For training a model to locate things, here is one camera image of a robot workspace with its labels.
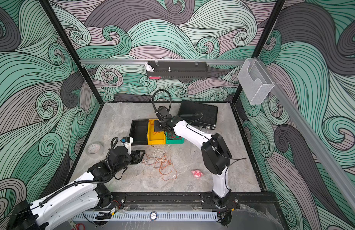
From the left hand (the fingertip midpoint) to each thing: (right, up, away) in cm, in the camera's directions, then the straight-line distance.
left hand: (142, 150), depth 80 cm
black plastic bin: (-8, +8, +26) cm, 29 cm away
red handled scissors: (-28, -32, -14) cm, 45 cm away
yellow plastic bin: (+6, +6, +10) cm, 13 cm away
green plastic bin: (+18, +3, +18) cm, 25 cm away
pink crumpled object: (+31, -12, -2) cm, 33 cm away
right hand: (+7, +14, +9) cm, 18 cm away
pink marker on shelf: (+5, +44, +10) cm, 46 cm away
